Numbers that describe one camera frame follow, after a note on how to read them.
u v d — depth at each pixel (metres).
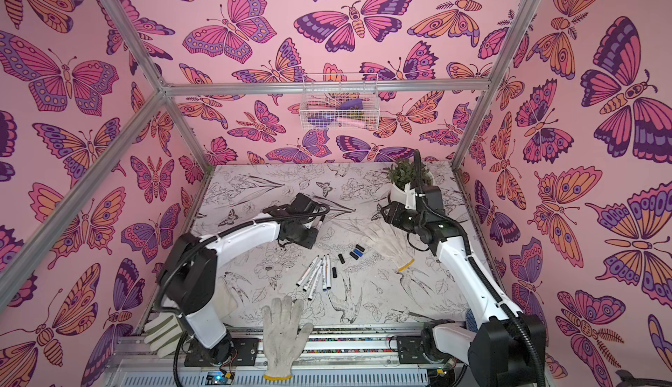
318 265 0.90
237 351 0.73
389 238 0.97
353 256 0.92
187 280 0.47
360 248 0.95
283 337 0.76
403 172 0.92
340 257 0.92
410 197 0.73
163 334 0.76
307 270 0.89
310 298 0.83
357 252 0.93
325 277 0.87
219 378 0.72
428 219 0.60
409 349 0.73
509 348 0.38
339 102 0.96
